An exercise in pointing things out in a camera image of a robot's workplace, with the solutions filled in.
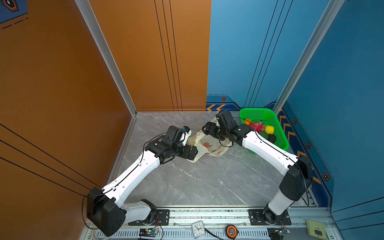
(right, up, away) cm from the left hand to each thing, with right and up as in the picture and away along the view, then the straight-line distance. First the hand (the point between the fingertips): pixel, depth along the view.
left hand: (190, 147), depth 78 cm
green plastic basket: (+57, +18, +32) cm, 68 cm away
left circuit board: (-20, -39, -7) cm, 44 cm away
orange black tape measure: (+19, -36, -11) cm, 43 cm away
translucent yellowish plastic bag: (+9, -1, +24) cm, 26 cm away
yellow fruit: (+54, +9, +24) cm, 60 cm away
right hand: (+8, +9, +4) cm, 13 cm away
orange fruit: (+40, +14, +30) cm, 52 cm away
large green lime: (+49, +6, +22) cm, 54 cm away
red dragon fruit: (+44, +11, +21) cm, 50 cm away
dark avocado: (+53, +3, +21) cm, 57 cm away
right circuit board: (+41, -39, -8) cm, 57 cm away
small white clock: (+4, -37, -9) cm, 38 cm away
